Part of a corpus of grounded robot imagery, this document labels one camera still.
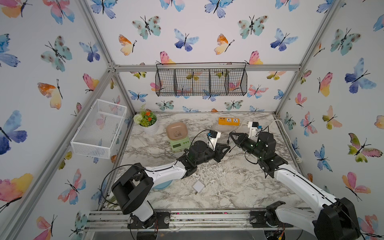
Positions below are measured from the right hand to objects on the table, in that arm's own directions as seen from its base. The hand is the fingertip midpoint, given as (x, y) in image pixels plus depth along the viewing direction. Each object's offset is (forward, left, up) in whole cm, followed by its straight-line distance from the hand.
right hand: (230, 132), depth 75 cm
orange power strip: (+28, -5, -24) cm, 37 cm away
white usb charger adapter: (-18, +15, -26) cm, 35 cm away
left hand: (-5, 0, -4) cm, 7 cm away
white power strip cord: (+4, -48, -29) cm, 56 cm away
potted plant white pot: (+17, +50, -13) cm, 55 cm away
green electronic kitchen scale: (+7, +28, -24) cm, 38 cm away
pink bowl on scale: (+17, +32, -23) cm, 43 cm away
